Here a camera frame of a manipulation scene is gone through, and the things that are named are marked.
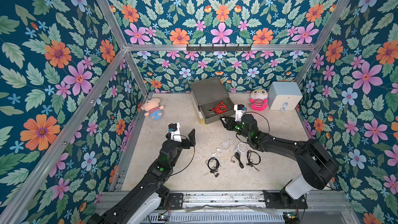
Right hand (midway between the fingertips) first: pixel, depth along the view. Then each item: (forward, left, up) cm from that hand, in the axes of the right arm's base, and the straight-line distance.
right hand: (222, 117), depth 85 cm
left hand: (-9, +17, +2) cm, 20 cm away
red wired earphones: (+8, +1, -1) cm, 8 cm away
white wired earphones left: (-8, -3, -18) cm, 20 cm away
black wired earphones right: (-15, -19, -19) cm, 31 cm away
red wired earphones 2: (+5, +3, 0) cm, 6 cm away
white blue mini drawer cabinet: (+21, -41, -3) cm, 46 cm away
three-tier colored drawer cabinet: (+9, +6, +4) cm, 12 cm away
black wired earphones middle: (-15, -10, -18) cm, 25 cm away
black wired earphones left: (-20, +5, -17) cm, 27 cm away
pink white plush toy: (+24, -27, -11) cm, 38 cm away
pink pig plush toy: (+16, +48, -9) cm, 51 cm away
